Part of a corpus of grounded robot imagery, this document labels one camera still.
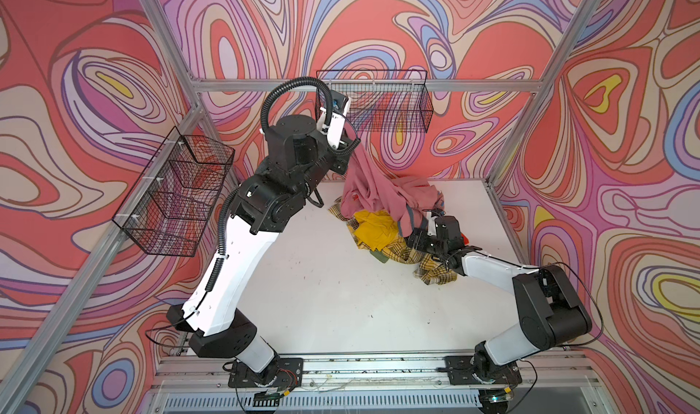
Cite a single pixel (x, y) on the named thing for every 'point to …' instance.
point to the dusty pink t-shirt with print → (406, 202)
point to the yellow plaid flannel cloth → (399, 250)
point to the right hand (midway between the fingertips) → (414, 241)
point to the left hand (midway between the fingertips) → (344, 124)
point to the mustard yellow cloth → (375, 229)
